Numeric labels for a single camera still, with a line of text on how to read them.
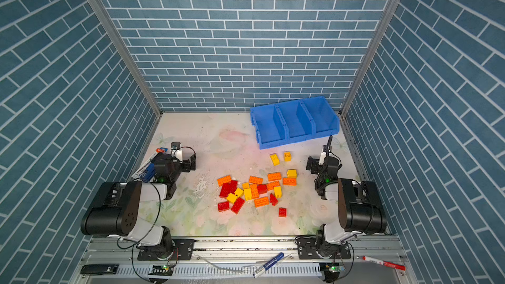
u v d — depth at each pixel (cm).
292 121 114
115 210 46
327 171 72
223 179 91
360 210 46
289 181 91
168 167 72
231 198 85
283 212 83
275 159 99
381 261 71
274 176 92
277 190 87
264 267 69
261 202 86
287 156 98
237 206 84
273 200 85
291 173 94
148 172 91
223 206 85
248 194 86
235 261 72
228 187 90
